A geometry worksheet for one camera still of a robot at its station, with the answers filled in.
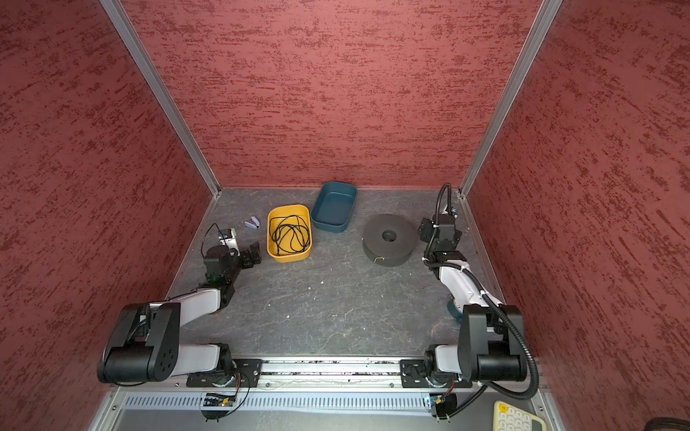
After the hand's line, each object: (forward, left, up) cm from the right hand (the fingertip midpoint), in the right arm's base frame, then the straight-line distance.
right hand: (434, 228), depth 89 cm
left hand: (-2, +66, -7) cm, 66 cm away
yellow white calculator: (-51, -10, -13) cm, 54 cm away
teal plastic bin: (+25, +36, -16) cm, 46 cm away
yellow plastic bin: (+18, +49, -9) cm, 53 cm away
